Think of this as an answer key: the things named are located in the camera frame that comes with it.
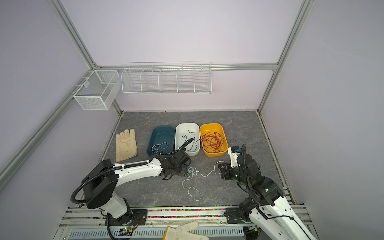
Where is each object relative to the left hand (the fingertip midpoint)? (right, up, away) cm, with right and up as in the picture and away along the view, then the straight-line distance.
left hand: (182, 170), depth 86 cm
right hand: (+19, +7, -15) cm, 25 cm away
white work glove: (+1, -24, -16) cm, 29 cm away
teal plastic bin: (-16, +16, +17) cm, 28 cm away
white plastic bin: (-1, +22, +21) cm, 31 cm away
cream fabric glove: (-40, +12, +14) cm, 44 cm away
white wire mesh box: (-59, +51, +16) cm, 80 cm away
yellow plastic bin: (+15, +25, +20) cm, 35 cm away
